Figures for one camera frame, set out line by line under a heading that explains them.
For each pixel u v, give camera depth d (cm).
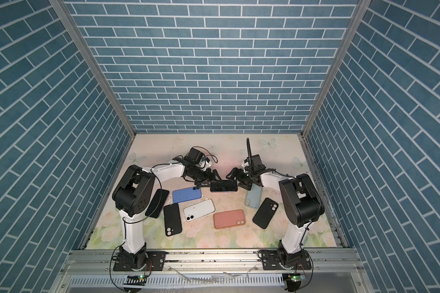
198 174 84
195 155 82
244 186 89
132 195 53
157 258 74
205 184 86
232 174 87
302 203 50
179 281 71
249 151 83
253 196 93
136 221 50
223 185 98
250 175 76
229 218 86
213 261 75
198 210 89
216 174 89
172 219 85
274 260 74
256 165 79
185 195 94
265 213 88
